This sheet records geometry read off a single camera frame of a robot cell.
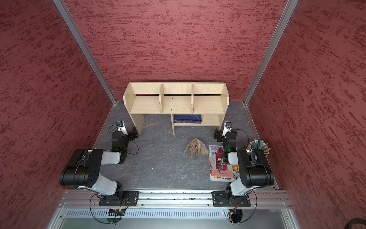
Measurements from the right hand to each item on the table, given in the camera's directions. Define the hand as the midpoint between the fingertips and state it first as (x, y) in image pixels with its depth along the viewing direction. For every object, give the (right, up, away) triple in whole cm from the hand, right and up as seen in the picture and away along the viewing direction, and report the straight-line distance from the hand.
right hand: (222, 129), depth 94 cm
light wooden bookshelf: (-10, +19, -8) cm, 23 cm away
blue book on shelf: (-24, +8, -5) cm, 26 cm away
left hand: (-64, 0, -1) cm, 64 cm away
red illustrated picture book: (-5, -23, -11) cm, 26 cm away
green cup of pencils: (+18, -7, -14) cm, 24 cm away
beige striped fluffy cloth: (-19, -10, -7) cm, 22 cm away
